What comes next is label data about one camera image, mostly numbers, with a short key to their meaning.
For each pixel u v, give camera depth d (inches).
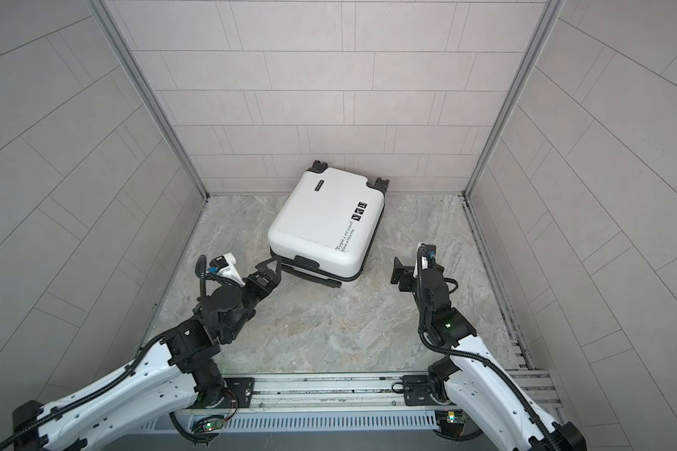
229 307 19.9
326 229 31.8
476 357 19.5
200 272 22.5
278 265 34.0
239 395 27.7
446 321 22.1
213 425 25.3
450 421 26.8
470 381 19.5
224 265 24.2
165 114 36.5
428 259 25.7
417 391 27.9
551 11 27.9
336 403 27.8
